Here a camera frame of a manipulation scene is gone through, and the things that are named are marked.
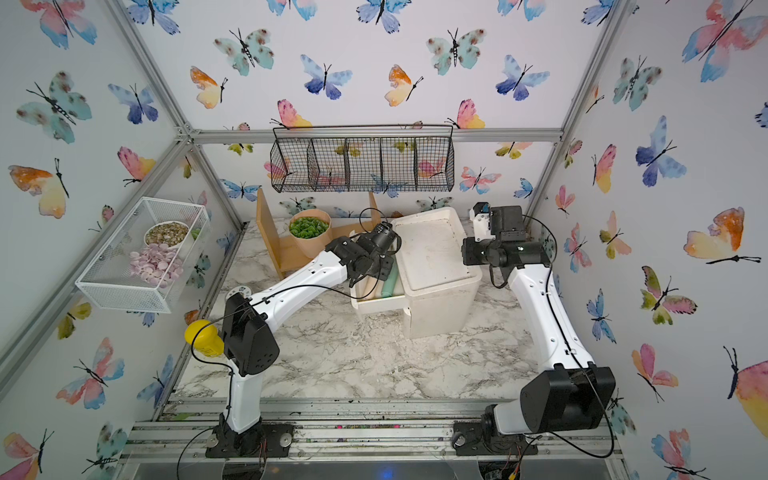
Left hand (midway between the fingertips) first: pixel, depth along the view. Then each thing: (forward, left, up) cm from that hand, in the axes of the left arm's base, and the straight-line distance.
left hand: (384, 262), depth 87 cm
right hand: (-2, -23, +9) cm, 25 cm away
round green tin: (-2, +44, -9) cm, 45 cm away
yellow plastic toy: (-19, +48, -8) cm, 52 cm away
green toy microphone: (-8, -2, +1) cm, 8 cm away
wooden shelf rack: (+33, +17, -21) cm, 42 cm away
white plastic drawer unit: (-14, -14, +7) cm, 21 cm away
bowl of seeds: (-3, +50, +17) cm, 53 cm away
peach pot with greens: (+12, +23, +2) cm, 26 cm away
